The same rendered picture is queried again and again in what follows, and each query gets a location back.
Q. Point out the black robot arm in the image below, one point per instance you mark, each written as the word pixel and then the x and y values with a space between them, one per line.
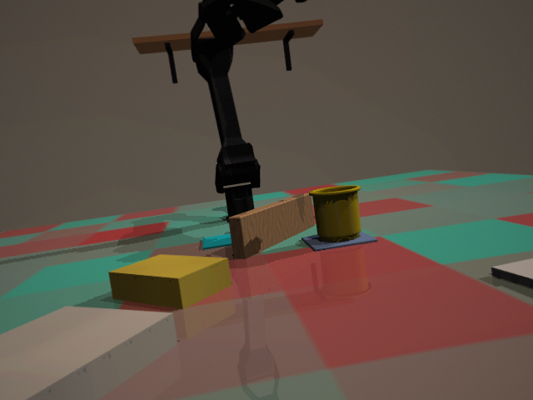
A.
pixel 236 162

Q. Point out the yellow flat block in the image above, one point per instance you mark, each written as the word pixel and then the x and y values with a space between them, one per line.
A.
pixel 174 281

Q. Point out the brown wooden plank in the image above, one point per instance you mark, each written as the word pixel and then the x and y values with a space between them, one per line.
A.
pixel 263 227

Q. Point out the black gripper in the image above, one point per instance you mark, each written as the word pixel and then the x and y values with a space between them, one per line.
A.
pixel 221 18

